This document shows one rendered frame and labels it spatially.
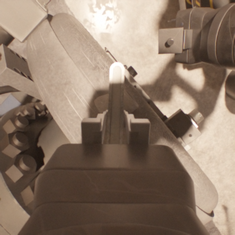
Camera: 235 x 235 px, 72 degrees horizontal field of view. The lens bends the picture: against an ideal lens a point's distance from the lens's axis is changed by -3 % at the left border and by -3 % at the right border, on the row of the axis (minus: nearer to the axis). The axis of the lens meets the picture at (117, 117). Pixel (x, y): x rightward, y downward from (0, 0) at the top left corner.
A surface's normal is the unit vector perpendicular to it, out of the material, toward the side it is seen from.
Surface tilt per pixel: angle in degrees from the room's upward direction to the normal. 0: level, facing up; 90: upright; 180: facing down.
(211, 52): 70
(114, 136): 4
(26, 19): 23
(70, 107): 28
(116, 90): 4
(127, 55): 0
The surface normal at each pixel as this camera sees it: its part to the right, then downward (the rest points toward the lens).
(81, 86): -0.26, -0.06
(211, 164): 0.06, 0.36
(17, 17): 0.30, 0.59
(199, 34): -0.85, 0.31
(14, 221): -0.10, 0.18
